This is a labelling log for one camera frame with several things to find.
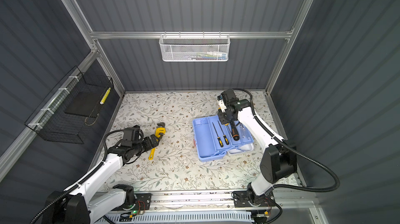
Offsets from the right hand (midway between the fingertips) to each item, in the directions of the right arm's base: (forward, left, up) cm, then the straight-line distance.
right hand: (226, 118), depth 86 cm
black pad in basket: (-1, +71, +15) cm, 73 cm away
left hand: (-11, +41, -8) cm, 43 cm away
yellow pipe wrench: (0, +41, -13) cm, 42 cm away
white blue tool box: (-10, +7, -7) cm, 14 cm away
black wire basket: (-7, +77, +15) cm, 79 cm away
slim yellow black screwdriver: (-10, 0, -8) cm, 12 cm away
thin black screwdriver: (-11, +3, -8) cm, 14 cm away
